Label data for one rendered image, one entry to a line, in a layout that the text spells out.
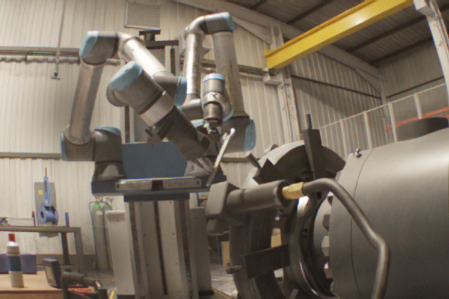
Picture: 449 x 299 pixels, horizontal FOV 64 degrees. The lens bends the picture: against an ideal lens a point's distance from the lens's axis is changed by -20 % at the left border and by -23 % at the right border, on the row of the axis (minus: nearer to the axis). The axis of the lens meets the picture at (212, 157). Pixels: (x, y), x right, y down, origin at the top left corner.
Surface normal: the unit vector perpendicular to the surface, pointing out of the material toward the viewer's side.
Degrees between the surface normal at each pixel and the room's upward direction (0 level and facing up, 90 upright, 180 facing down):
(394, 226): 83
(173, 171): 90
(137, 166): 90
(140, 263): 90
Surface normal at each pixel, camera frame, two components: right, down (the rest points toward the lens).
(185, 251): 0.18, -0.18
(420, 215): -0.80, -0.18
